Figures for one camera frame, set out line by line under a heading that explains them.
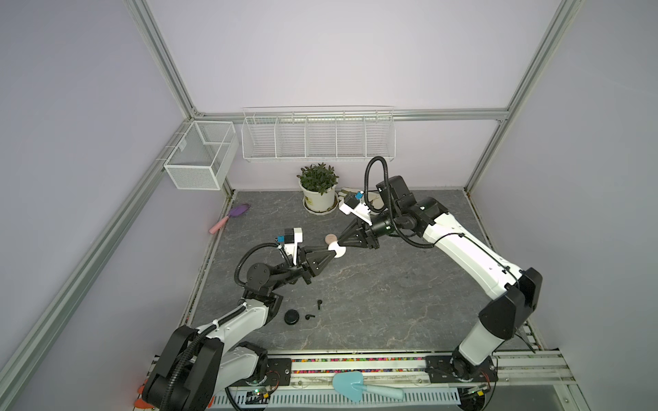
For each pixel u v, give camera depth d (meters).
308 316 0.84
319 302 0.87
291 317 0.83
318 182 1.02
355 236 0.63
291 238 0.62
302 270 0.63
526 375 0.74
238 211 1.14
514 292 0.43
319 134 0.99
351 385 0.71
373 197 0.61
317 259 0.67
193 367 0.41
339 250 0.67
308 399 0.71
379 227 0.62
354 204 0.60
